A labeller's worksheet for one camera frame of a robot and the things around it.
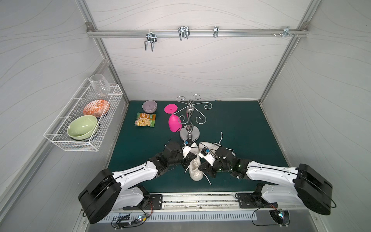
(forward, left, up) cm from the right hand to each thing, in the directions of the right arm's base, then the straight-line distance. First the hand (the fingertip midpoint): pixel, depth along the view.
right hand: (199, 166), depth 79 cm
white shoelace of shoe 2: (+16, -12, -5) cm, 21 cm away
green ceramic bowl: (+4, +53, +28) cm, 60 cm away
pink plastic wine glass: (+21, +16, +11) cm, 28 cm away
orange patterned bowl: (+17, +53, +27) cm, 62 cm away
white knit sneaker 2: (+13, -8, -3) cm, 15 cm away
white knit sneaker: (-4, +2, -1) cm, 5 cm away
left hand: (+4, +2, +4) cm, 6 cm away
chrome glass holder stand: (+23, +7, -1) cm, 24 cm away
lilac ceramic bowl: (+45, +39, -2) cm, 60 cm away
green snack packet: (+34, +42, -4) cm, 54 cm away
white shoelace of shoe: (0, +1, 0) cm, 1 cm away
